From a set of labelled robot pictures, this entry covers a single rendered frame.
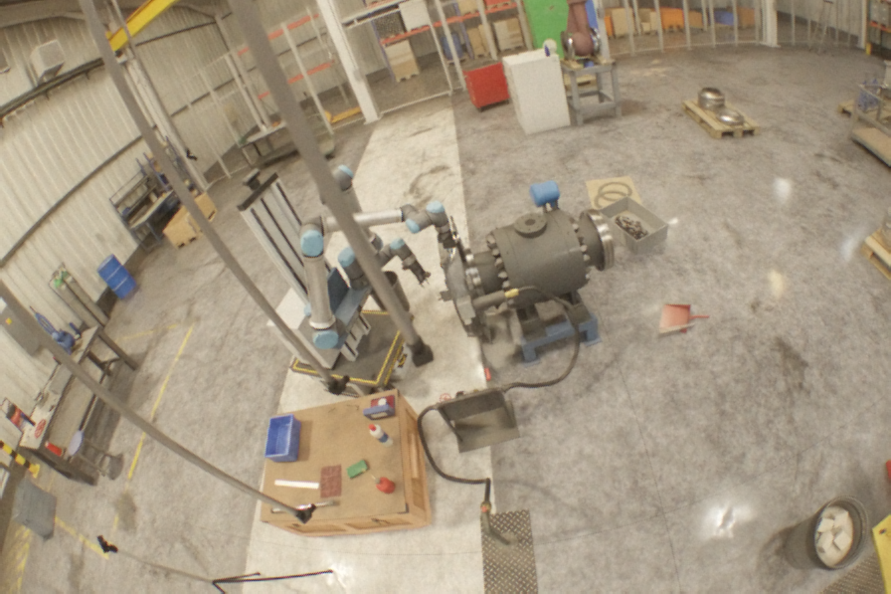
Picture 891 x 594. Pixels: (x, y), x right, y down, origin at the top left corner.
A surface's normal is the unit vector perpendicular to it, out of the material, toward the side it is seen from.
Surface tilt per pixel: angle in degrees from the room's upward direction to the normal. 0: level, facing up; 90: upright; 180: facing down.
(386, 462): 0
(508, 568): 0
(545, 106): 90
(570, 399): 0
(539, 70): 90
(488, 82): 90
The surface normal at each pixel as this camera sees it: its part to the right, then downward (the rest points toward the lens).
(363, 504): -0.29, -0.73
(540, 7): 0.02, 0.64
